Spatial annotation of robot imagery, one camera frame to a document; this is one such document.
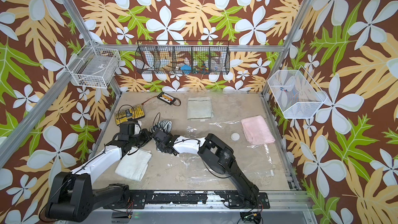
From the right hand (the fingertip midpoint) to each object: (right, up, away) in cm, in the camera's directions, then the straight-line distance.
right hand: (164, 142), depth 96 cm
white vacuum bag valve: (+45, +3, 0) cm, 45 cm away
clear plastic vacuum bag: (+53, -8, -10) cm, 54 cm away
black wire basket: (+12, +54, +1) cm, 55 cm away
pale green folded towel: (+22, +21, +12) cm, 33 cm away
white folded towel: (-14, -10, -12) cm, 21 cm away
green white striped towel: (+2, +11, -6) cm, 13 cm away
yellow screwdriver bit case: (-23, +18, +9) cm, 31 cm away
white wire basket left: (-36, +45, -11) cm, 59 cm away
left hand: (-3, +7, -8) cm, 11 cm away
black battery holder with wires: (-2, +29, +19) cm, 34 cm away
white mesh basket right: (+75, +29, -12) cm, 82 cm away
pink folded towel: (+58, +7, 0) cm, 59 cm away
